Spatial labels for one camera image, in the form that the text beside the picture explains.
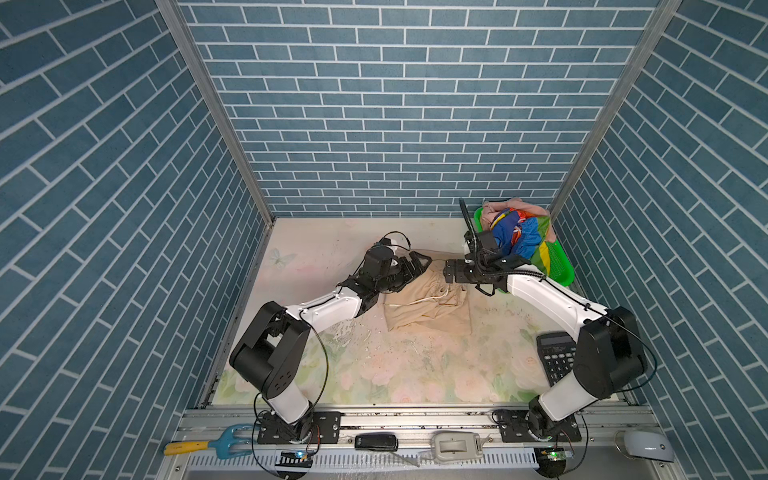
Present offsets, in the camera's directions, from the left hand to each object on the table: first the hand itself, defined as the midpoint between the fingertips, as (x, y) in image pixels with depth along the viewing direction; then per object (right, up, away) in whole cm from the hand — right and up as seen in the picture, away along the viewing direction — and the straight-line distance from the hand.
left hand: (425, 267), depth 85 cm
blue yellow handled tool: (-49, -41, -15) cm, 66 cm away
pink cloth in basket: (+25, +19, +20) cm, 37 cm away
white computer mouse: (+48, -38, -18) cm, 64 cm away
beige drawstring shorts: (+2, -12, +8) cm, 15 cm away
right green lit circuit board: (+30, -46, -13) cm, 56 cm away
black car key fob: (-10, -39, -17) cm, 44 cm away
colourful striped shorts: (+34, +10, +14) cm, 38 cm away
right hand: (+9, -1, +5) cm, 10 cm away
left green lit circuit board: (-33, -46, -12) cm, 58 cm away
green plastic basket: (+44, +1, +17) cm, 48 cm away
